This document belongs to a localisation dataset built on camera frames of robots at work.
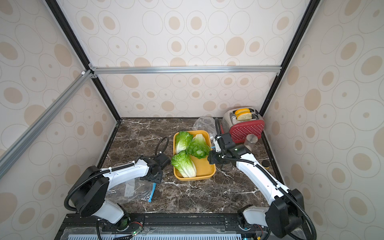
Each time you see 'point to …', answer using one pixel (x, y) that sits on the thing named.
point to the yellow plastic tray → (204, 169)
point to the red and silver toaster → (238, 129)
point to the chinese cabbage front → (183, 163)
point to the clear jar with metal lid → (250, 141)
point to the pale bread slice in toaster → (244, 116)
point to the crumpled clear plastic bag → (207, 123)
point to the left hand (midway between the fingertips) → (157, 177)
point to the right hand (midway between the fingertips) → (216, 157)
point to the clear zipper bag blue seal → (131, 191)
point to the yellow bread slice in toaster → (242, 110)
